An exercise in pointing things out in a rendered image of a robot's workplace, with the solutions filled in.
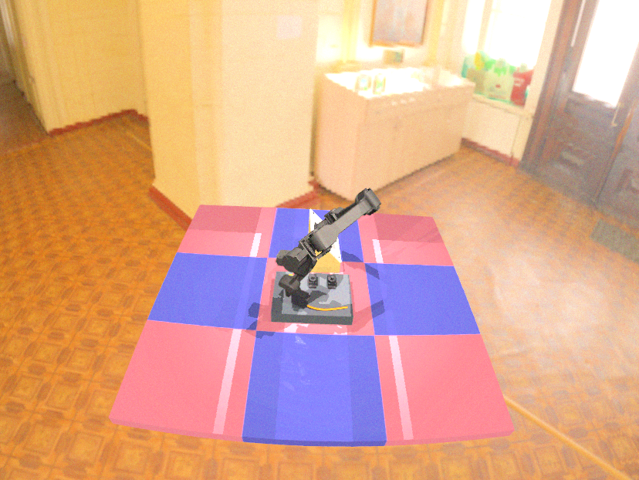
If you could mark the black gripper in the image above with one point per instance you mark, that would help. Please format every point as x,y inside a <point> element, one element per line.
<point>291,283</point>

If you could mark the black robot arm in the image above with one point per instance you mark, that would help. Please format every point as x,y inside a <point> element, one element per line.
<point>327,231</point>

